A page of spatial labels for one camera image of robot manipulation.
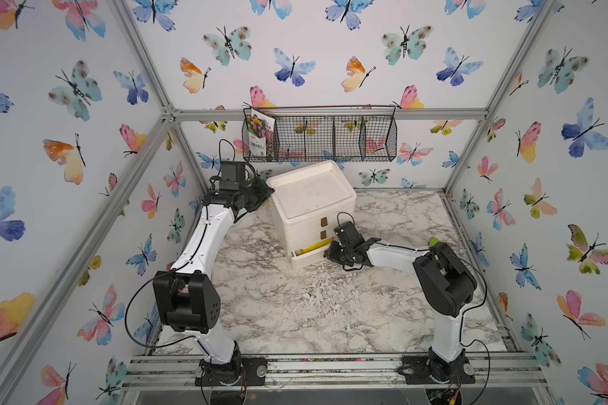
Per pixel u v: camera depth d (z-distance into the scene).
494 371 0.75
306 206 0.85
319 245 0.93
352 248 0.77
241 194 0.63
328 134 0.98
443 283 0.51
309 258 0.91
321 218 0.84
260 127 0.88
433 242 1.02
